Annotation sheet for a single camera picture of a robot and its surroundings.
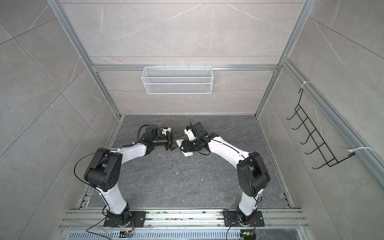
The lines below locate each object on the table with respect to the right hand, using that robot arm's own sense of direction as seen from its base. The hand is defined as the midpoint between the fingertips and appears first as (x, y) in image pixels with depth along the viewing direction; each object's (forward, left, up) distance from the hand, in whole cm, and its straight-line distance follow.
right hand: (184, 147), depth 87 cm
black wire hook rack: (-14, -62, +18) cm, 66 cm away
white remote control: (-6, -1, +2) cm, 7 cm away
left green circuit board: (-41, +27, -12) cm, 51 cm away
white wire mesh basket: (+43, +5, +18) cm, 46 cm away
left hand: (+5, +1, +4) cm, 6 cm away
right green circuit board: (-42, -31, -14) cm, 54 cm away
